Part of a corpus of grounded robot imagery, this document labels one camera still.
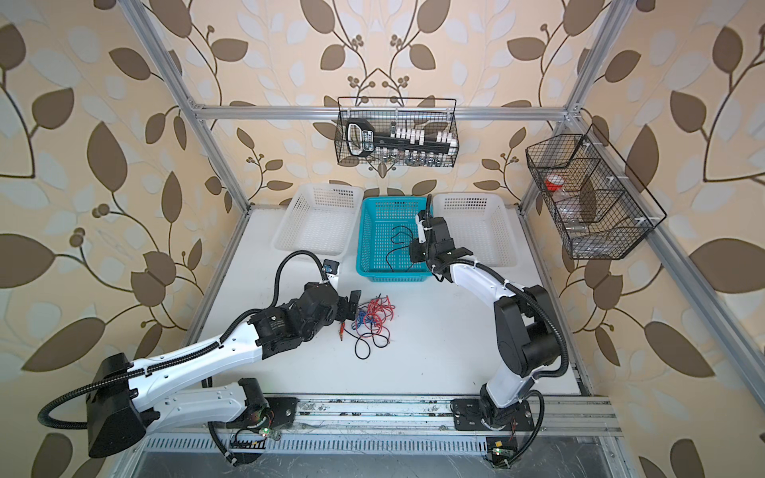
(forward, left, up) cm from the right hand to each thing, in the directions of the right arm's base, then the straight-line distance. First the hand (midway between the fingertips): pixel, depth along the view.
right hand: (415, 243), depth 93 cm
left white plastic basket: (+25, +35, -14) cm, 45 cm away
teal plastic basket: (+18, +9, -14) cm, 25 cm away
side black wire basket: (-6, -45, +20) cm, 49 cm away
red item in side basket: (+4, -38, +19) cm, 43 cm away
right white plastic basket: (+20, -28, -13) cm, 37 cm away
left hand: (-18, +21, +5) cm, 28 cm away
